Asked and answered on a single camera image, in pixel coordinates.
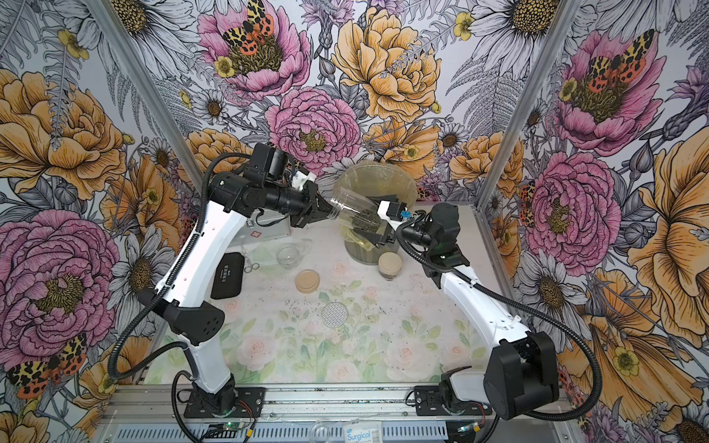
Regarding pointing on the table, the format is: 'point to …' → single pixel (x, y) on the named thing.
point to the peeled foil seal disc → (334, 315)
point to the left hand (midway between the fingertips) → (335, 220)
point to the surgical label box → (358, 431)
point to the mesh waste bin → (358, 256)
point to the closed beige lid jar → (389, 265)
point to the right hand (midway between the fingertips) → (360, 216)
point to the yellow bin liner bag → (374, 179)
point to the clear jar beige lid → (288, 257)
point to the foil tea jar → (355, 209)
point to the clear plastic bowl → (265, 252)
